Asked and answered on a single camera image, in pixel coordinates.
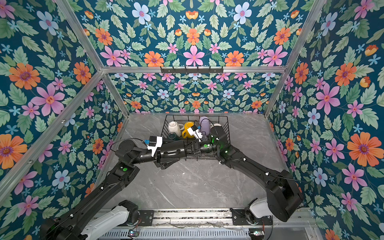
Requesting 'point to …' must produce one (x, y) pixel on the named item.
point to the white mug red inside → (217, 124)
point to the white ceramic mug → (174, 127)
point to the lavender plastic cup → (205, 124)
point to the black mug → (173, 149)
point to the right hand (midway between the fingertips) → (180, 152)
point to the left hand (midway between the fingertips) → (177, 150)
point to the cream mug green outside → (173, 136)
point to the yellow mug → (186, 133)
